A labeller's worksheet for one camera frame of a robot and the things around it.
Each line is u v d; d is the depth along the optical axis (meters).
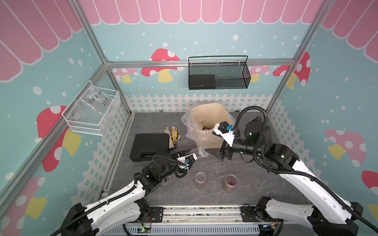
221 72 0.94
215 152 0.52
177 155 0.67
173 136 1.04
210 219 0.74
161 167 0.56
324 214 0.41
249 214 0.74
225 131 0.47
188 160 0.60
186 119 0.85
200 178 0.76
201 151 0.64
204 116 0.94
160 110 1.25
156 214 0.74
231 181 0.82
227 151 0.50
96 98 0.73
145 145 0.93
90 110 0.71
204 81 0.88
